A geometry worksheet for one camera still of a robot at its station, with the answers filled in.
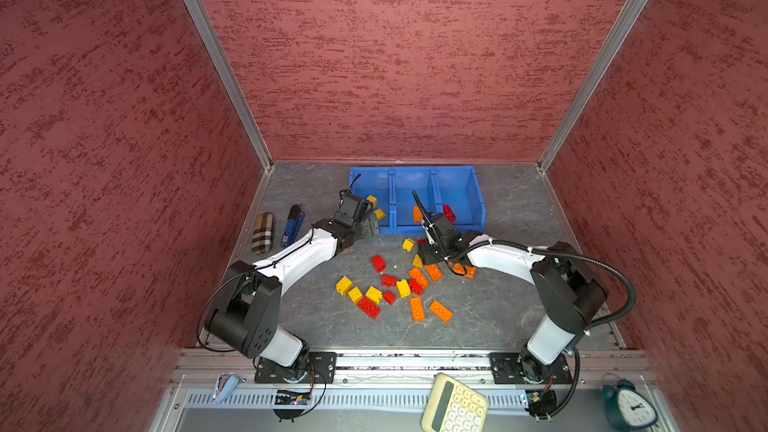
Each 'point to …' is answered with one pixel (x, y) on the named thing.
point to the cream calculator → (453, 407)
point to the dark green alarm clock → (626, 406)
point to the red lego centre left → (388, 281)
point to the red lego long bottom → (369, 308)
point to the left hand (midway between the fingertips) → (362, 229)
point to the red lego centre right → (379, 263)
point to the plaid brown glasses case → (263, 233)
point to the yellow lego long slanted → (380, 214)
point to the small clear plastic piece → (226, 383)
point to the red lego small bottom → (390, 297)
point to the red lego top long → (449, 213)
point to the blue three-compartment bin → (455, 186)
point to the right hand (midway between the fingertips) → (426, 256)
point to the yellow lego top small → (372, 199)
